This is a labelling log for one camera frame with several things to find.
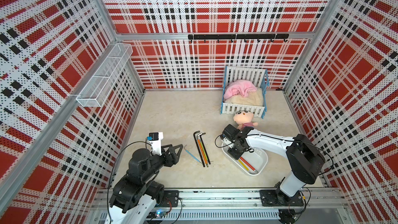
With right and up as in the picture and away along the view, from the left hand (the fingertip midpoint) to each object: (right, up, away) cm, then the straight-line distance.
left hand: (180, 146), depth 69 cm
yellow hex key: (+33, -15, +15) cm, 39 cm away
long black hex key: (+7, -7, +21) cm, 23 cm away
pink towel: (+35, +31, +30) cm, 55 cm away
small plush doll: (+36, +10, +26) cm, 46 cm away
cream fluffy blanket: (+46, +24, +35) cm, 62 cm away
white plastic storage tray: (+37, -13, +13) cm, 41 cm away
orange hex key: (+9, -8, +21) cm, 24 cm away
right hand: (+30, -8, +17) cm, 36 cm away
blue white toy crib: (+49, +38, +40) cm, 74 cm away
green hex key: (+10, -8, +21) cm, 25 cm away
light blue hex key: (+2, -10, +20) cm, 22 cm away
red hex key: (+34, -13, +13) cm, 39 cm away
